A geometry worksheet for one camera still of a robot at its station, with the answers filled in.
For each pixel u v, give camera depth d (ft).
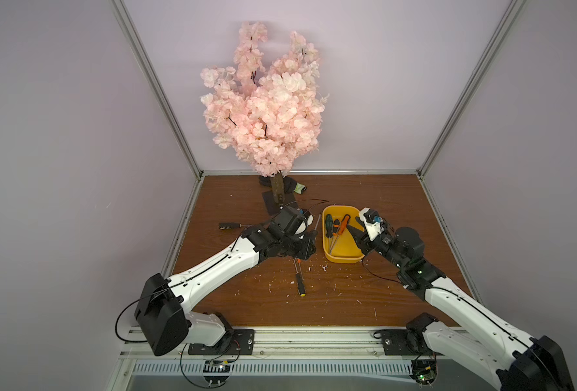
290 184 3.74
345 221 3.23
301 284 2.73
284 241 1.93
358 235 2.28
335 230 3.20
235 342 2.39
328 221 3.26
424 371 2.28
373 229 2.16
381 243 2.15
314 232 3.11
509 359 1.32
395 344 2.38
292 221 1.96
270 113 2.00
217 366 2.34
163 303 1.32
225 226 3.20
